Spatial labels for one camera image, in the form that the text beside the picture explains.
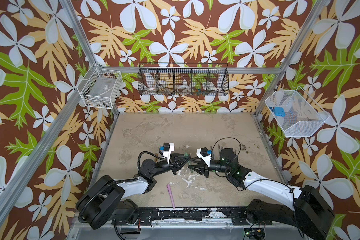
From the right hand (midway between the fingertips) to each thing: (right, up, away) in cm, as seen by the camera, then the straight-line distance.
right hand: (189, 163), depth 72 cm
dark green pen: (-2, +5, -5) cm, 7 cm away
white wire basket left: (-52, +41, +14) cm, 68 cm away
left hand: (-1, +4, -3) cm, 5 cm away
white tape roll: (-2, +44, +26) cm, 52 cm away
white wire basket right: (+60, +25, +8) cm, 66 cm away
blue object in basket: (+54, +28, +14) cm, 62 cm away
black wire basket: (-3, +50, +25) cm, 56 cm away
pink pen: (-11, -17, +10) cm, 23 cm away
